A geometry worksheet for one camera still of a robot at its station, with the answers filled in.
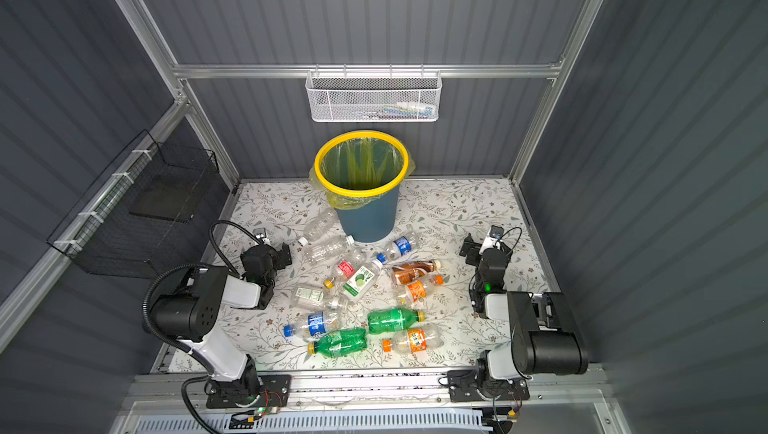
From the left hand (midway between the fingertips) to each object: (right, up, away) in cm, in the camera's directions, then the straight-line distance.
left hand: (266, 247), depth 96 cm
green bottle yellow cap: (+41, -19, -12) cm, 47 cm away
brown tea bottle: (+45, -7, -7) cm, 46 cm away
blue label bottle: (+43, 0, -1) cm, 43 cm away
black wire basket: (-23, +11, -23) cm, 35 cm away
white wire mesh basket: (+34, +54, +16) cm, 66 cm away
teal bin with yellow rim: (+35, +7, +9) cm, 37 cm away
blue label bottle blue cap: (+20, -19, -17) cm, 33 cm away
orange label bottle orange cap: (+48, -11, -11) cm, 50 cm away
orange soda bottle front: (+47, -21, -20) cm, 55 cm away
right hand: (+71, +3, -6) cm, 71 cm away
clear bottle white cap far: (+16, +7, +8) cm, 19 cm away
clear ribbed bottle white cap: (+20, -1, 0) cm, 20 cm away
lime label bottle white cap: (+30, -10, -8) cm, 33 cm away
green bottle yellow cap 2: (+27, -23, -18) cm, 40 cm away
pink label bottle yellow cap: (+26, -7, -7) cm, 27 cm away
